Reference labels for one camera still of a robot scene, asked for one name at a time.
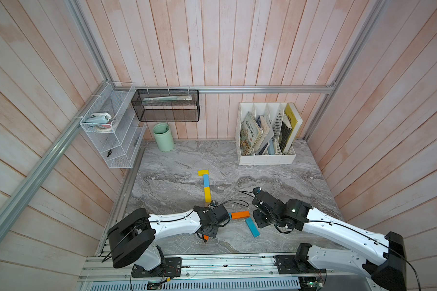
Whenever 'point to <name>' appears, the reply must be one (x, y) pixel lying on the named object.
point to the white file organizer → (267, 151)
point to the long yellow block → (207, 191)
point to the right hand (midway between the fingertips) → (256, 214)
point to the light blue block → (206, 183)
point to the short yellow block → (201, 172)
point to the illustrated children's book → (250, 133)
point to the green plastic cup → (163, 136)
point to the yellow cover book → (291, 108)
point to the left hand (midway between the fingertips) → (207, 231)
